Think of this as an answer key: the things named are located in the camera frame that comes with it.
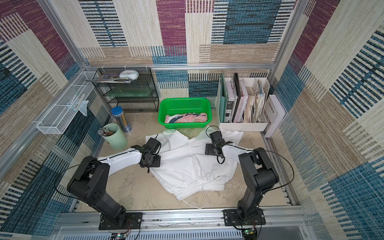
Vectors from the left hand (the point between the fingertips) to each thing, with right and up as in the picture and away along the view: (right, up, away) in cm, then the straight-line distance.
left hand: (154, 162), depth 93 cm
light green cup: (-24, +13, +1) cm, 27 cm away
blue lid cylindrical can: (-23, +31, +1) cm, 39 cm away
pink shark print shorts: (+19, +28, +12) cm, 35 cm away
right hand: (+37, +6, +5) cm, 38 cm away
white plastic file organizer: (+54, +36, +2) cm, 65 cm away
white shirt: (+19, -4, -3) cm, 20 cm away
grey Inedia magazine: (+72, +30, -3) cm, 78 cm away
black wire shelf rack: (-20, +49, +15) cm, 55 cm away
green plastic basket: (+16, +31, +16) cm, 39 cm away
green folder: (+41, +38, -8) cm, 56 cm away
